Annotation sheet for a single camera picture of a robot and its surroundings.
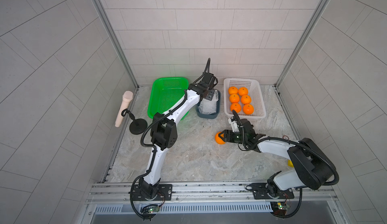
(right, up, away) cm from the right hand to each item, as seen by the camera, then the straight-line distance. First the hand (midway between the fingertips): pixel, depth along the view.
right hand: (221, 135), depth 88 cm
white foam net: (-8, +17, +9) cm, 21 cm away
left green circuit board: (-33, -26, -23) cm, 48 cm away
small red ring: (+40, -1, +2) cm, 40 cm away
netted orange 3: (+11, +17, +10) cm, 22 cm away
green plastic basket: (-40, +26, +24) cm, 53 cm away
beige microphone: (-49, +23, -14) cm, 56 cm away
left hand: (-7, +27, +5) cm, 29 cm away
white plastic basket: (+18, +24, +16) cm, 34 cm away
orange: (+11, +28, +20) cm, 36 cm away
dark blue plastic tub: (-6, +10, +11) cm, 16 cm away
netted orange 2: (+11, +22, +16) cm, 30 cm away
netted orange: (-2, -1, -4) cm, 5 cm away
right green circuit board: (+24, -28, -20) cm, 42 cm away
